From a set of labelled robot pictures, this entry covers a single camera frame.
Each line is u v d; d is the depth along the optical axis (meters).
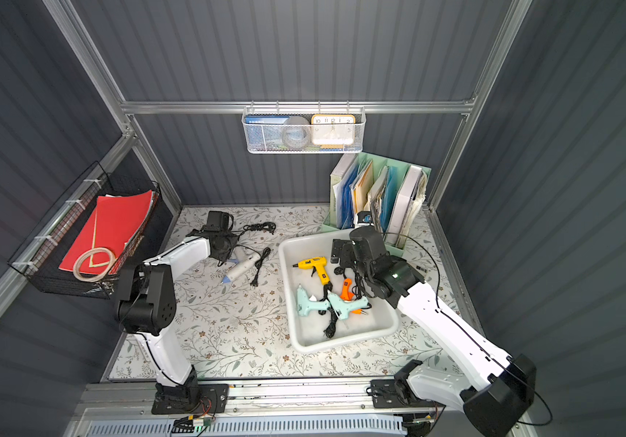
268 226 1.12
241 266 0.98
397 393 0.66
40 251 0.61
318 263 0.99
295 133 0.91
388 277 0.52
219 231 0.79
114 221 0.75
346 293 0.92
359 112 0.89
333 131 0.87
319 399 0.76
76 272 0.67
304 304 0.87
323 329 0.85
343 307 0.86
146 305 0.51
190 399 0.67
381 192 0.94
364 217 0.64
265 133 0.84
